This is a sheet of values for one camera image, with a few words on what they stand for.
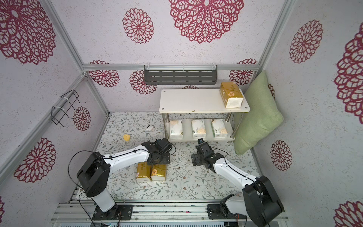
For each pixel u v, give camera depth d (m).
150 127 1.09
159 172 0.81
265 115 0.72
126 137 1.03
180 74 0.94
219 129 0.95
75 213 0.77
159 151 0.65
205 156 0.67
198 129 0.94
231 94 0.72
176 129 0.95
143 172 0.81
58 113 0.73
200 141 0.79
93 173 0.48
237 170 0.51
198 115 1.21
